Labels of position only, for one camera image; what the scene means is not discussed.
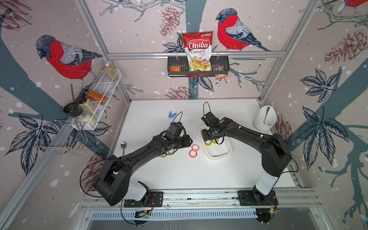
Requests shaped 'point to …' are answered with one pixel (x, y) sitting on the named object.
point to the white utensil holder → (265, 119)
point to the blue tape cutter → (172, 116)
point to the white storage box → (215, 151)
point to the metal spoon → (123, 145)
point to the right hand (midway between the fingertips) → (205, 135)
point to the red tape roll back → (195, 147)
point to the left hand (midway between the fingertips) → (192, 139)
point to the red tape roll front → (193, 154)
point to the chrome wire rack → (67, 136)
